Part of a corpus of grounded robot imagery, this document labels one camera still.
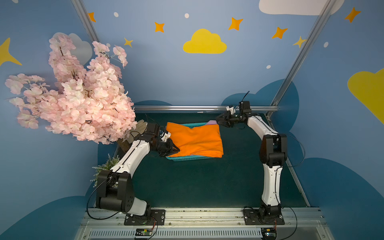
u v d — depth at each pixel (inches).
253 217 29.0
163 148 28.8
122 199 17.0
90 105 18.1
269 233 28.7
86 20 28.5
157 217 29.6
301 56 34.1
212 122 40.0
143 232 28.3
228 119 35.1
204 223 28.9
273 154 23.4
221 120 36.4
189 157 33.1
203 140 36.5
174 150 32.4
